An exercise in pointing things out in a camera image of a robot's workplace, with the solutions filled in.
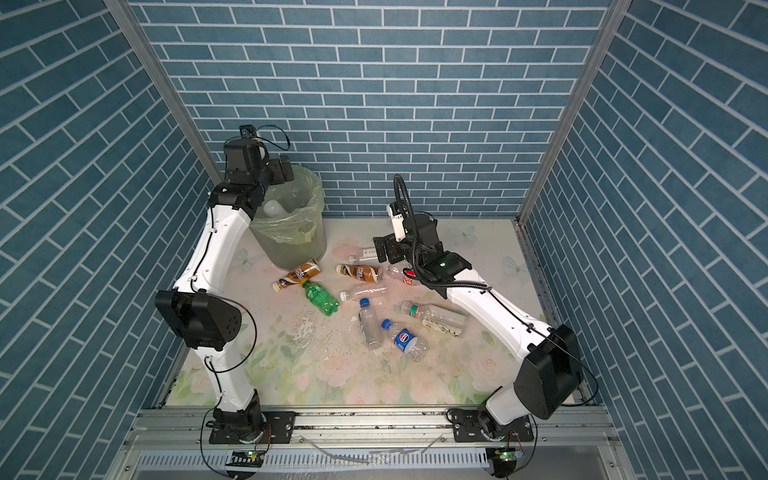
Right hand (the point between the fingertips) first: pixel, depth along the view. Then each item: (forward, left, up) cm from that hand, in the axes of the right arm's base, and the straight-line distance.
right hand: (387, 230), depth 78 cm
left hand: (+14, +33, +12) cm, 38 cm away
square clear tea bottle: (+8, +11, -24) cm, 28 cm away
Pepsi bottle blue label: (-21, -8, -25) cm, 33 cm away
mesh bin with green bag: (+1, +28, -2) cm, 28 cm away
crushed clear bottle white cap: (-4, +10, -26) cm, 28 cm away
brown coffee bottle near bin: (0, +31, -24) cm, 40 cm away
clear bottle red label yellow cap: (+5, -4, -26) cm, 27 cm away
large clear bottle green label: (-12, -19, -27) cm, 35 cm away
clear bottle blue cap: (-14, +5, -27) cm, 31 cm away
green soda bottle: (-8, +21, -26) cm, 34 cm away
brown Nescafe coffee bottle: (+2, +10, -24) cm, 26 cm away
